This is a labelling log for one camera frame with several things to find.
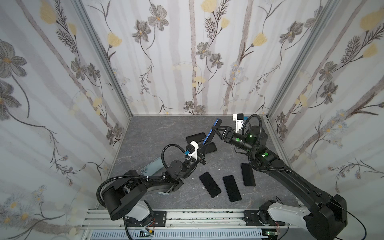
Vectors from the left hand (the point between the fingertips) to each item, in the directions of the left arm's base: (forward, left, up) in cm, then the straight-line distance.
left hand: (205, 139), depth 70 cm
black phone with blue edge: (-1, -1, +3) cm, 4 cm away
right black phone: (-6, -30, -32) cm, 44 cm away
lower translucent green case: (-16, +22, -30) cm, 40 cm away
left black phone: (-13, -5, -29) cm, 32 cm away
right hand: (+1, -3, +7) cm, 8 cm away
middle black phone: (-16, -17, -28) cm, 36 cm away
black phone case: (-3, -2, -4) cm, 5 cm away
